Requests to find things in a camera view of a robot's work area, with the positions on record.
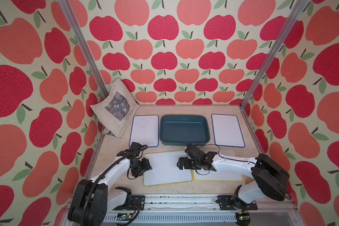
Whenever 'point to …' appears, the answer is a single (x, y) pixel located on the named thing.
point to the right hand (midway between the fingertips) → (182, 167)
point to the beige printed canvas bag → (115, 112)
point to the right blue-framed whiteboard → (227, 130)
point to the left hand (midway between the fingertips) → (149, 172)
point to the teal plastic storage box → (181, 130)
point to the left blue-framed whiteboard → (145, 130)
